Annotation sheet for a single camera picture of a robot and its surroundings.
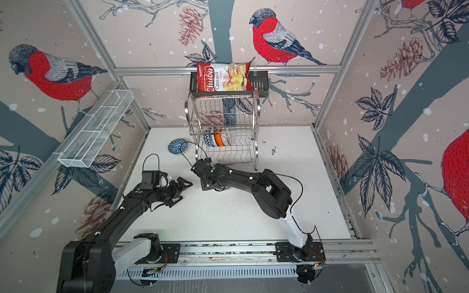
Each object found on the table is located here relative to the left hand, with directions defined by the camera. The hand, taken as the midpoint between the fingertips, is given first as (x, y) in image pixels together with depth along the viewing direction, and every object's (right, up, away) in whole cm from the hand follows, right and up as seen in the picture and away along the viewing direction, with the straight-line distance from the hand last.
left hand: (186, 189), depth 83 cm
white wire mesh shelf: (-38, +28, -5) cm, 48 cm away
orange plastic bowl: (+13, +24, +16) cm, 31 cm away
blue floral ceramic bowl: (+10, +23, +15) cm, 29 cm away
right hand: (+8, -1, +8) cm, 11 cm away
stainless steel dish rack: (+16, +30, +20) cm, 40 cm away
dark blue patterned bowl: (-15, +19, +26) cm, 36 cm away
